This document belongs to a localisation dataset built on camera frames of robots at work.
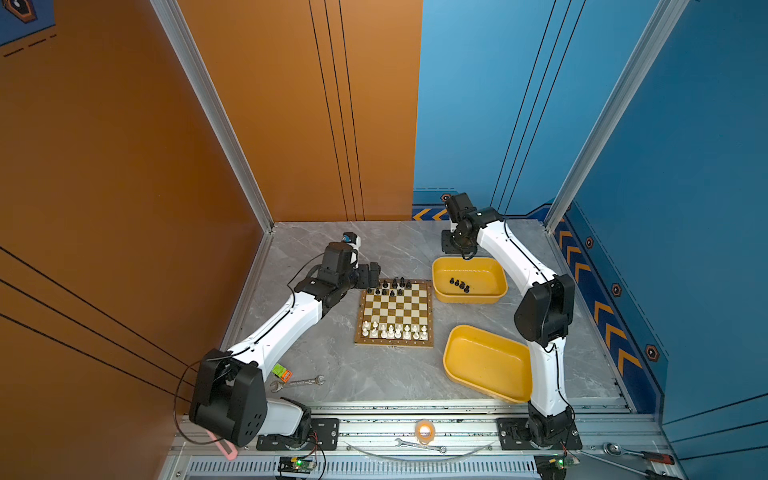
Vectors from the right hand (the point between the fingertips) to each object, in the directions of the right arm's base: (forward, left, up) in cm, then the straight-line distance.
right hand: (447, 248), depth 94 cm
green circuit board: (-55, +41, -16) cm, 70 cm away
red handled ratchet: (-52, -35, -13) cm, 64 cm away
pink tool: (-52, +56, -13) cm, 78 cm away
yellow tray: (-30, -13, -19) cm, 38 cm away
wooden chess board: (-16, +16, -13) cm, 26 cm away
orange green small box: (-35, +47, -11) cm, 60 cm away
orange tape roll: (-48, +9, -16) cm, 51 cm away
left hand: (-9, +24, +4) cm, 26 cm away
